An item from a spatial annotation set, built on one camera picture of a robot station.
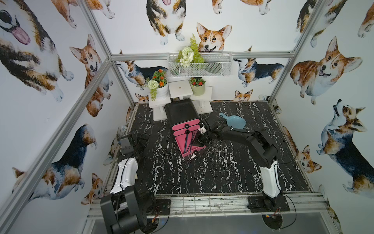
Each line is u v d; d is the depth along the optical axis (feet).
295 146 3.21
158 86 3.02
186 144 3.12
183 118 3.18
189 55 2.59
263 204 2.21
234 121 3.62
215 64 3.04
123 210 1.46
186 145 3.11
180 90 3.22
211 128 2.56
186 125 2.89
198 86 3.20
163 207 2.41
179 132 2.98
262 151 1.77
